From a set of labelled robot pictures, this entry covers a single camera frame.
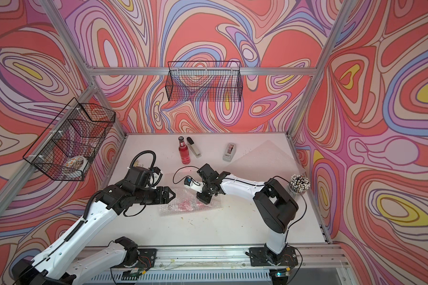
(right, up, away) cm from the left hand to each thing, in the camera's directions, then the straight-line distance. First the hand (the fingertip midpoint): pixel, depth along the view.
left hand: (172, 196), depth 74 cm
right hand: (+11, -5, +13) cm, 18 cm away
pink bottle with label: (+4, -7, +10) cm, 12 cm away
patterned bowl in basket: (-40, +13, -2) cm, 42 cm away
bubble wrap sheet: (+48, +13, +32) cm, 60 cm away
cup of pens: (+54, +5, +1) cm, 54 cm away
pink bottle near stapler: (+1, +19, +21) cm, 28 cm away
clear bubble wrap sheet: (+5, -1, +10) cm, 11 cm away
